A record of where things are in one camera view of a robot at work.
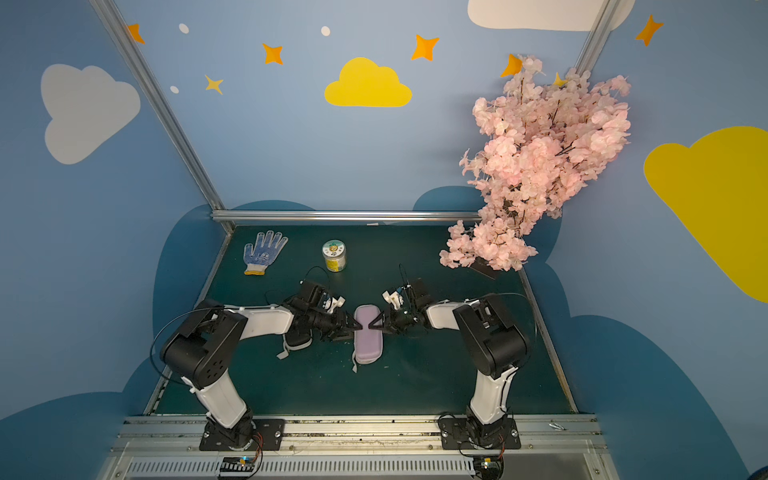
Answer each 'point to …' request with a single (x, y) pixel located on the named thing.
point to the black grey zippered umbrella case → (295, 339)
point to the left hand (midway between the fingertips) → (361, 327)
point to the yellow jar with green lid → (334, 252)
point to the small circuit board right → (488, 467)
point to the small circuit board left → (237, 464)
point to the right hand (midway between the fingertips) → (376, 325)
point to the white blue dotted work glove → (267, 248)
